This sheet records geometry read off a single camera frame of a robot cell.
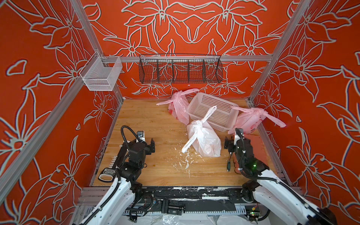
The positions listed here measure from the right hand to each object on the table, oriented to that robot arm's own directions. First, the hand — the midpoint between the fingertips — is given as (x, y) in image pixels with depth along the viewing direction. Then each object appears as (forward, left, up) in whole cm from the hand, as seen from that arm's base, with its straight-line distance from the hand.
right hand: (234, 135), depth 81 cm
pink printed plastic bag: (+10, -11, +2) cm, 15 cm away
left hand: (-3, +53, 0) cm, 53 cm away
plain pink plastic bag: (+23, +33, +1) cm, 40 cm away
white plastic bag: (-4, +19, 0) cm, 19 cm away
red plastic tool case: (-5, -16, -8) cm, 18 cm away
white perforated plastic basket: (+25, -3, -13) cm, 28 cm away
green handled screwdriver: (-12, +2, -13) cm, 18 cm away
